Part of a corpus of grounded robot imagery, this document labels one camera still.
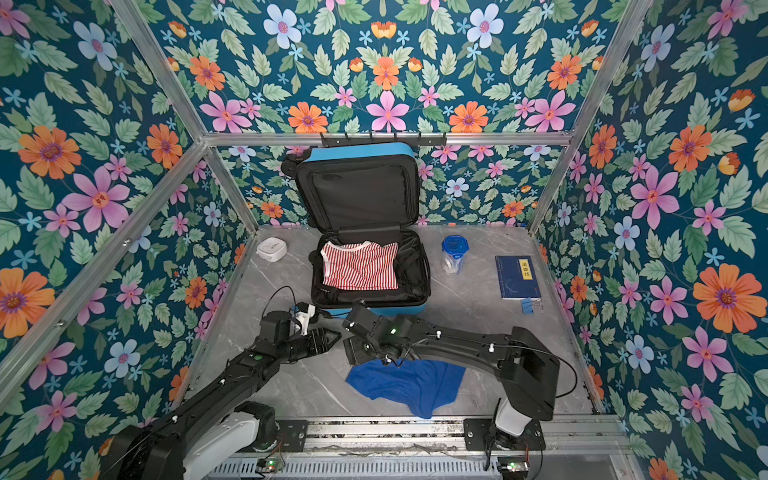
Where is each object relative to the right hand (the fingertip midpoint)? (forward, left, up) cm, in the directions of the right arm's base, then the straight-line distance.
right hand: (355, 348), depth 77 cm
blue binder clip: (+18, -53, -10) cm, 57 cm away
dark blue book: (+30, -53, -11) cm, 62 cm away
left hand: (+5, +6, -1) cm, 8 cm away
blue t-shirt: (-7, -18, -10) cm, 21 cm away
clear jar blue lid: (+32, -29, +3) cm, 44 cm away
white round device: (+41, +36, -6) cm, 55 cm away
